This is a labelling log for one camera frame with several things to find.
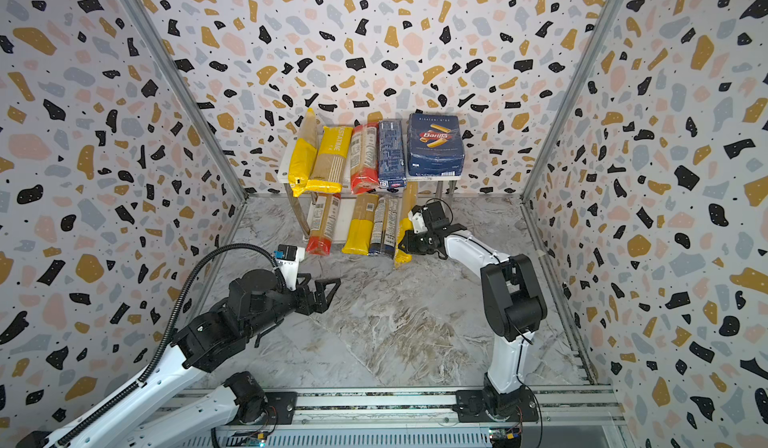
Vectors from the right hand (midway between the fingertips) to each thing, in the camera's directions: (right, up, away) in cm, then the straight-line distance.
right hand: (396, 239), depth 93 cm
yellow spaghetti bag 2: (-12, +1, +6) cm, 14 cm away
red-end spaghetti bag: (-25, +5, +7) cm, 27 cm away
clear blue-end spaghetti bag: (-3, +4, +7) cm, 9 cm away
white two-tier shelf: (-20, +4, +11) cm, 23 cm away
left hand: (-15, -7, -25) cm, 30 cm away
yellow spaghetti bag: (-17, +22, -13) cm, 31 cm away
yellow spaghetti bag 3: (+4, +12, +1) cm, 13 cm away
